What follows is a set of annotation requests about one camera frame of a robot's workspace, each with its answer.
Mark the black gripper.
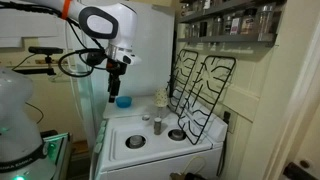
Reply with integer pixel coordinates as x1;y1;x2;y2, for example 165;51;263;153
106;59;128;104

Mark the blue bowl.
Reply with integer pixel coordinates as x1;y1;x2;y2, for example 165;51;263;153
115;95;133;109

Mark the clear drinking glass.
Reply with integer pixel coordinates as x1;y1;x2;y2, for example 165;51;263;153
156;106;167;120

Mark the round stove burner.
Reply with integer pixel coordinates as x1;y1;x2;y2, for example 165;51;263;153
167;128;187;142
125;134;147;150

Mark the small metal cylinder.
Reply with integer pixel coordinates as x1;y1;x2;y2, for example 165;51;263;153
153;117;163;136

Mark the white refrigerator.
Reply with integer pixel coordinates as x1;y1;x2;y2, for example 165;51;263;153
79;0;176;118

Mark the black stove grate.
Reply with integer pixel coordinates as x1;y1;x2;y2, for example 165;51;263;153
169;49;199;117
177;55;237;146

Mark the white gas stove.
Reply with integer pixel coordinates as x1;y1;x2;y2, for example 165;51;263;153
89;94;229;180

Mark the control box with green light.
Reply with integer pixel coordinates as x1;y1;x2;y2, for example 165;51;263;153
39;132;73;180

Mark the dark spice jar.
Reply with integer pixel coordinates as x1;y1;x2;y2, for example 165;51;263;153
199;21;209;38

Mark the glass mug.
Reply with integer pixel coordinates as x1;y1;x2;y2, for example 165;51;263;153
181;2;193;15

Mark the metal spice shelf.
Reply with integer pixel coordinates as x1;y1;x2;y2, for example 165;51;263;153
176;0;288;24
177;33;278;48

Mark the large glass spice jar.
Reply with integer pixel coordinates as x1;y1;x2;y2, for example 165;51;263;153
258;3;277;42

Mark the white door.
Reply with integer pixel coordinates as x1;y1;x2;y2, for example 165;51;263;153
238;0;320;180

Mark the dark door lock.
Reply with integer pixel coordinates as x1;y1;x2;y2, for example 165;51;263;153
283;159;318;180

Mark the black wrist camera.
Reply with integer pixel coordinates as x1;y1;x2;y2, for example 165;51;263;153
86;49;108;67

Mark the black camera on stand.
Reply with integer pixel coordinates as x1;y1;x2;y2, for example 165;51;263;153
13;46;64;76

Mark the orange strap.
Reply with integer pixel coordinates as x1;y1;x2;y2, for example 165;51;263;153
60;0;73;20

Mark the wall power outlet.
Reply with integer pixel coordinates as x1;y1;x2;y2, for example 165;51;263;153
222;109;238;134

